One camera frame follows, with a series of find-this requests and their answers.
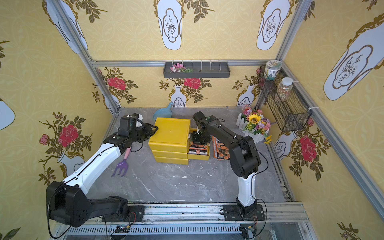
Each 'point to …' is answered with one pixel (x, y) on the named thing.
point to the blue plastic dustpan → (163, 112)
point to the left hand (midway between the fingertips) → (152, 129)
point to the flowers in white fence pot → (253, 124)
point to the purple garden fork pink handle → (123, 164)
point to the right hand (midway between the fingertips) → (199, 140)
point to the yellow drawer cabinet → (169, 143)
